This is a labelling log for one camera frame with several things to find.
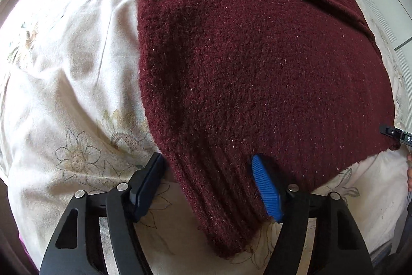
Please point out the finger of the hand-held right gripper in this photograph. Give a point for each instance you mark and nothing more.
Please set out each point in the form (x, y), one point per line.
(391, 132)

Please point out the person's right hand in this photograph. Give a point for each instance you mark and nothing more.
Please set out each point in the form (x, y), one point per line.
(409, 172)

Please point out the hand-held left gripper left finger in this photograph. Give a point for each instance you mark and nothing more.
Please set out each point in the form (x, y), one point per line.
(148, 188)

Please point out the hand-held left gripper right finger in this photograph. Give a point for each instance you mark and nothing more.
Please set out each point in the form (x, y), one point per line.
(267, 188)

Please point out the floral cream bed sheet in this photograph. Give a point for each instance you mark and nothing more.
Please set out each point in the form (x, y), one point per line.
(70, 85)

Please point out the dark red knitted sweater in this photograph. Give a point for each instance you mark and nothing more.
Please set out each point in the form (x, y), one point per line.
(257, 52)

